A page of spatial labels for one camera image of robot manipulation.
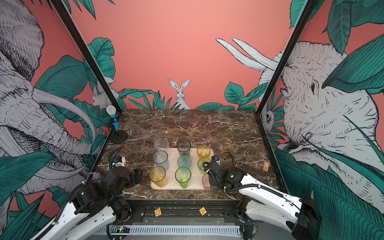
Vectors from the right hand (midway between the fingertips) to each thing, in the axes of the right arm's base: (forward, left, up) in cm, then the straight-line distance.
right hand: (211, 178), depth 78 cm
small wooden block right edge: (+10, -35, -9) cm, 37 cm away
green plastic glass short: (+10, +5, -1) cm, 12 cm away
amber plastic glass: (+2, +29, -1) cm, 29 cm away
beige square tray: (0, +9, -6) cm, 11 cm away
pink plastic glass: (0, +3, -6) cm, 6 cm away
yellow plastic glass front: (+19, +4, -4) cm, 20 cm away
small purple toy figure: (+2, +64, -3) cm, 64 cm away
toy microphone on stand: (+31, +63, -7) cm, 70 cm away
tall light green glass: (+1, +15, +3) cm, 15 cm away
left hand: (0, +38, +7) cm, 38 cm away
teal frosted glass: (+12, +16, -4) cm, 20 cm away
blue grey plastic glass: (+13, +30, -3) cm, 32 cm away
